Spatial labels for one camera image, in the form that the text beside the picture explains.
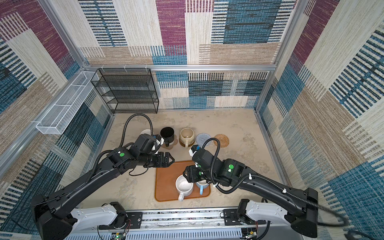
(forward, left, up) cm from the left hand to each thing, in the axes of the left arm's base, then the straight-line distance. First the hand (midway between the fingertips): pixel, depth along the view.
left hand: (169, 159), depth 73 cm
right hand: (-8, -10, -1) cm, 13 cm away
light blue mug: (-9, -16, -9) cm, 20 cm away
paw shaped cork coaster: (+22, 0, -19) cm, 29 cm away
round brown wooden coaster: (+20, -3, -15) cm, 25 cm away
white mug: (-8, -6, -19) cm, 21 cm away
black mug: (+21, +4, -9) cm, 23 cm away
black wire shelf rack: (+57, +36, -3) cm, 67 cm away
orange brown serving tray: (-8, +4, -20) cm, 22 cm away
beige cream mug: (+24, -8, -16) cm, 30 cm away
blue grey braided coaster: (+24, -17, -18) cm, 35 cm away
